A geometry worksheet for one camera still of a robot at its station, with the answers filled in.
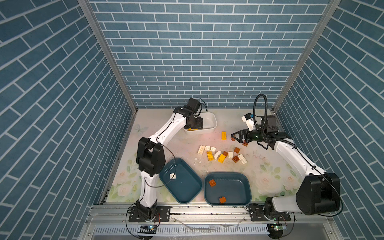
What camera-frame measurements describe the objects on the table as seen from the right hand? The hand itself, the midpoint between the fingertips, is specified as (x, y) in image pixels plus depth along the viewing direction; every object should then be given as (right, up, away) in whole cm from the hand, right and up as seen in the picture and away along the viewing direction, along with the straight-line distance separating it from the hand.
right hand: (236, 131), depth 84 cm
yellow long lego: (-4, -4, +21) cm, 22 cm away
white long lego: (-20, -13, +13) cm, 27 cm away
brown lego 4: (+2, -18, +9) cm, 20 cm away
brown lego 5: (+10, -9, +15) cm, 20 cm away
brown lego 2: (-9, -35, -7) cm, 37 cm away
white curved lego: (-10, -15, +10) cm, 20 cm away
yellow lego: (-26, +1, 0) cm, 26 cm away
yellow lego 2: (-7, -17, +8) cm, 20 cm away
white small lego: (-16, -12, +15) cm, 25 cm away
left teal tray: (-32, -28, 0) cm, 43 cm away
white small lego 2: (-12, -12, +14) cm, 22 cm away
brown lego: (-14, -28, -1) cm, 32 cm away
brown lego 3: (-4, -15, +11) cm, 19 cm away
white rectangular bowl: (-14, +4, +27) cm, 30 cm away
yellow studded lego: (-14, -16, +10) cm, 24 cm away
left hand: (-22, +3, +7) cm, 23 cm away
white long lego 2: (+6, -18, +8) cm, 20 cm away
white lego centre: (-1, -15, +10) cm, 18 cm away
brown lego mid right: (+3, -13, +12) cm, 18 cm away
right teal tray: (-6, -31, -3) cm, 32 cm away
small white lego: (-36, -26, +1) cm, 44 cm away
